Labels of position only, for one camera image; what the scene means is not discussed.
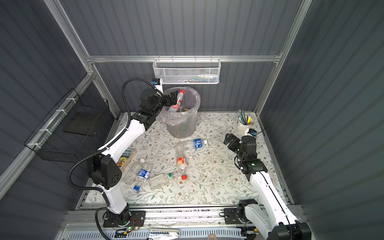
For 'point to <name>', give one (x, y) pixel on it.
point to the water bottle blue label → (143, 175)
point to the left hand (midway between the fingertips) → (169, 89)
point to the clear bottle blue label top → (196, 144)
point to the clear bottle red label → (181, 159)
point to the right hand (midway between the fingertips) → (234, 139)
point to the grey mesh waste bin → (185, 129)
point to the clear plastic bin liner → (189, 104)
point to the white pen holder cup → (241, 128)
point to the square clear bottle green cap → (158, 180)
